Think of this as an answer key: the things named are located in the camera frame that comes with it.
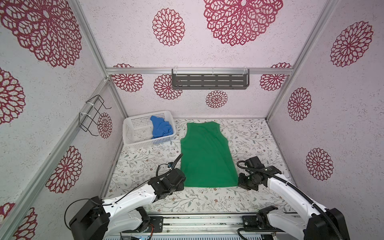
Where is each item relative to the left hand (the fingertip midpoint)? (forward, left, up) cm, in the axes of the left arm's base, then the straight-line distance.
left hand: (181, 184), depth 84 cm
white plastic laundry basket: (+43, +34, -3) cm, 55 cm away
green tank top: (+17, -16, -4) cm, 24 cm away
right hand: (0, -32, +2) cm, 32 cm away
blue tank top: (+39, +16, +4) cm, 43 cm away
